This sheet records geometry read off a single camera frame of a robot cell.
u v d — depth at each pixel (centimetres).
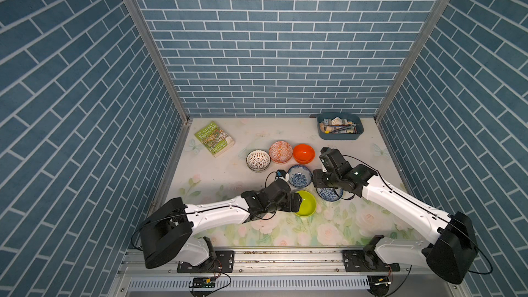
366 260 67
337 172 61
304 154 102
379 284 71
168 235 42
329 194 91
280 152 102
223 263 73
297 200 72
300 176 96
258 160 99
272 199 61
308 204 87
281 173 74
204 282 72
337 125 116
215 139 108
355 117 116
